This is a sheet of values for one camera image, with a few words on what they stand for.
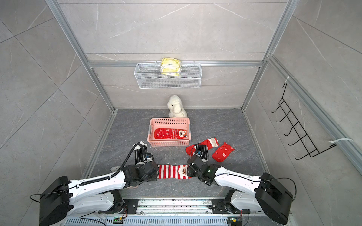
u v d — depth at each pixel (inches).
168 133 39.7
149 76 39.6
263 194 16.1
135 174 23.5
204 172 24.6
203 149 36.6
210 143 38.5
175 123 42.2
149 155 29.8
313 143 22.9
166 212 28.7
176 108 37.6
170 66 33.7
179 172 32.9
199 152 30.0
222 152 36.4
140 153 36.5
